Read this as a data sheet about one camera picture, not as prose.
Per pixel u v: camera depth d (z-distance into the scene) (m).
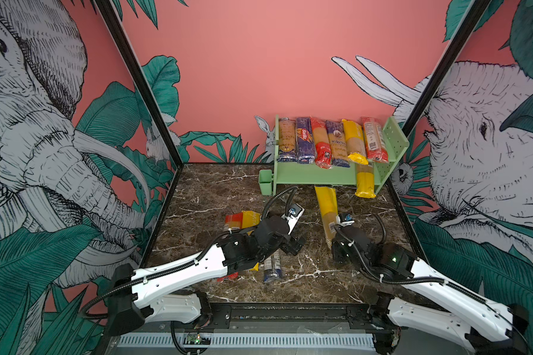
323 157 0.80
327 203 0.83
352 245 0.51
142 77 0.87
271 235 0.48
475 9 0.69
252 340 0.70
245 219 0.96
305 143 0.86
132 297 0.39
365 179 0.95
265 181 1.08
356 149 0.83
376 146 0.85
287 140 0.88
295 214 0.58
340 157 0.82
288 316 0.75
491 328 0.40
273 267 0.82
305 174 1.01
